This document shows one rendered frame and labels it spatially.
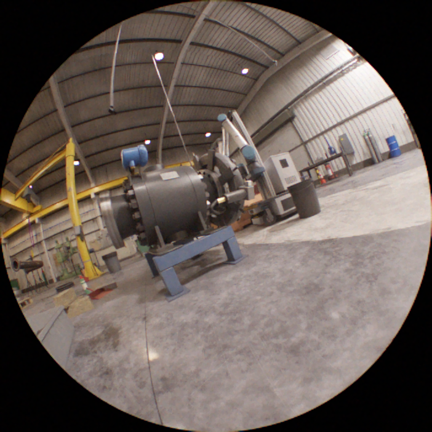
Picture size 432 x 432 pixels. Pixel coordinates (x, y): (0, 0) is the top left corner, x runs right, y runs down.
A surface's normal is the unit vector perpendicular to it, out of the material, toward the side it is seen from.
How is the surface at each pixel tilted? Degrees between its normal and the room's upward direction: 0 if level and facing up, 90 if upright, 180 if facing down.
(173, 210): 115
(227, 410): 0
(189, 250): 90
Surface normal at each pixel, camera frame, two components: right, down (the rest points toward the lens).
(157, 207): 0.58, 0.03
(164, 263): 0.51, -0.20
